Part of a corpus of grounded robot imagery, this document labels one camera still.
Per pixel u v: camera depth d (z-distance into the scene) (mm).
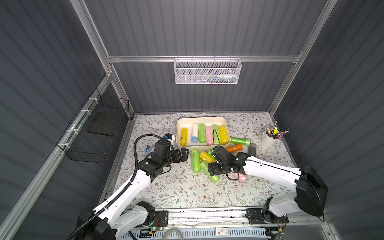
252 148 965
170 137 709
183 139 1018
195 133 1045
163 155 609
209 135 1023
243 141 992
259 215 736
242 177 828
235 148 963
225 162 634
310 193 403
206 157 889
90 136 717
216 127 1081
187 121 1086
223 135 1018
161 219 720
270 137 912
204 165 857
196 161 911
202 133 1024
